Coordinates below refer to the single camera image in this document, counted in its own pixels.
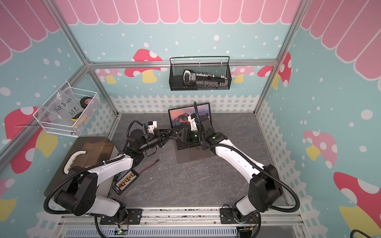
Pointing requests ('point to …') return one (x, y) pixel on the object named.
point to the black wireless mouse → (173, 134)
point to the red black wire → (157, 160)
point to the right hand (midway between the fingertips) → (179, 134)
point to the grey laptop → (179, 118)
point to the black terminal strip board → (124, 182)
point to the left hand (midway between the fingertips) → (175, 133)
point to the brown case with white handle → (83, 152)
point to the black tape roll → (82, 101)
